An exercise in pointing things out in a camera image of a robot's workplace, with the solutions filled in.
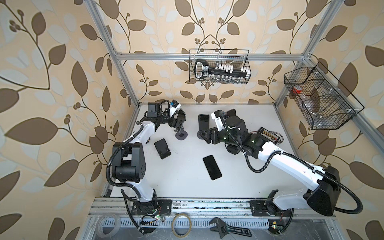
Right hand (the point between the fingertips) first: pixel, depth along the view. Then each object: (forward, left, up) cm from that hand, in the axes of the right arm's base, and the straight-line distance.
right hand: (204, 132), depth 72 cm
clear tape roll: (-35, +50, -23) cm, 65 cm away
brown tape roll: (-36, +9, -28) cm, 46 cm away
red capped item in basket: (+27, -56, +3) cm, 63 cm away
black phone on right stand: (+22, -19, -10) cm, 30 cm away
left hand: (+19, +13, -6) cm, 23 cm away
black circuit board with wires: (+12, -48, -25) cm, 55 cm away
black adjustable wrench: (-37, -8, -26) cm, 46 cm away
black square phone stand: (+4, +25, -21) cm, 33 cm away
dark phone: (+15, +13, -7) cm, 21 cm away
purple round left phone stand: (+16, +15, -26) cm, 34 cm away
